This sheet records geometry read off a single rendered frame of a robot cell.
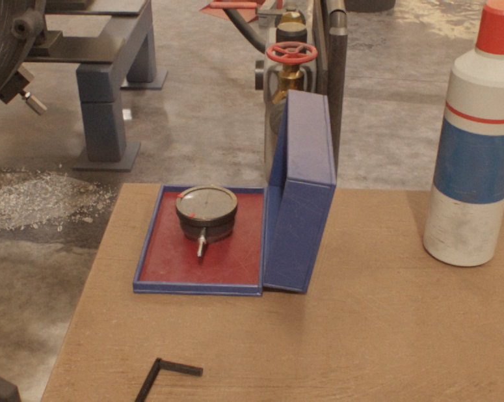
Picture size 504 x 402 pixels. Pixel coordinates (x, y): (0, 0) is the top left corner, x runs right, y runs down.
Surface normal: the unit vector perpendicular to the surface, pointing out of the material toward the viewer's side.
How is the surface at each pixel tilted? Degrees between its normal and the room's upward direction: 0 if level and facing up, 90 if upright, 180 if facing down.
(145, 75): 90
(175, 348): 0
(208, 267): 0
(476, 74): 42
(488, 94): 90
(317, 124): 9
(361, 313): 0
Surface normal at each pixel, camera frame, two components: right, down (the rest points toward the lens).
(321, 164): 0.16, -0.82
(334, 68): -0.30, 0.50
